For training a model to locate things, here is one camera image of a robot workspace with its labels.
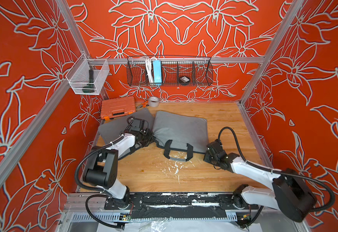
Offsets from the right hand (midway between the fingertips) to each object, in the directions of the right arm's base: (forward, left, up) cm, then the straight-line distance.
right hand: (205, 155), depth 88 cm
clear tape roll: (+45, +37, +3) cm, 58 cm away
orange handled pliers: (+44, +45, +1) cm, 63 cm away
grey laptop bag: (+13, +19, +7) cm, 24 cm away
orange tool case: (+37, +64, +5) cm, 74 cm away
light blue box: (+39, +31, +33) cm, 60 cm away
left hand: (+11, +31, +6) cm, 34 cm away
